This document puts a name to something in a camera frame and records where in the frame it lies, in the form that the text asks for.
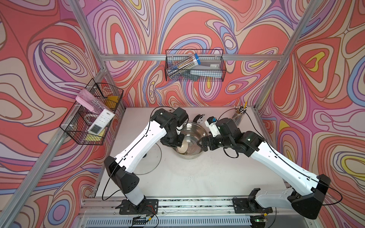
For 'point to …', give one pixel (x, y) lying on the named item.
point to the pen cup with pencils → (239, 112)
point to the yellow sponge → (111, 100)
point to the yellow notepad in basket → (99, 137)
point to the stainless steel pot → (193, 132)
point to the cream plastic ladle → (184, 147)
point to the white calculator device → (100, 125)
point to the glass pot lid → (150, 161)
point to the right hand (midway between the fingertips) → (206, 144)
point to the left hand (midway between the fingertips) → (178, 146)
